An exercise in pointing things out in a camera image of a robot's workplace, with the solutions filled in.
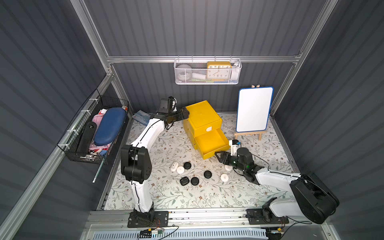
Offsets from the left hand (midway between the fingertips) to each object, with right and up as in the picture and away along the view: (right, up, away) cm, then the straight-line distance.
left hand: (185, 113), depth 91 cm
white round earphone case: (-3, -34, -2) cm, 34 cm away
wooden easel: (+50, -12, +11) cm, 53 cm away
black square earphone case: (-1, -39, -6) cm, 40 cm away
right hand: (+21, -23, -5) cm, 31 cm away
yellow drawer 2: (+16, -18, +2) cm, 24 cm away
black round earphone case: (+1, -32, 0) cm, 32 cm away
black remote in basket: (-41, -13, -27) cm, 51 cm away
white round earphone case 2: (+23, -38, -5) cm, 44 cm away
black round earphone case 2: (+13, -36, -2) cm, 39 cm away
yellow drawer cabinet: (+11, +4, +4) cm, 12 cm away
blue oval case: (-33, -6, -23) cm, 41 cm away
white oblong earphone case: (-7, -32, -1) cm, 33 cm away
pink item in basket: (-42, -4, -18) cm, 46 cm away
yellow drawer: (+9, -6, -5) cm, 12 cm away
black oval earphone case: (+5, -39, -6) cm, 40 cm away
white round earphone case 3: (+26, -33, -2) cm, 42 cm away
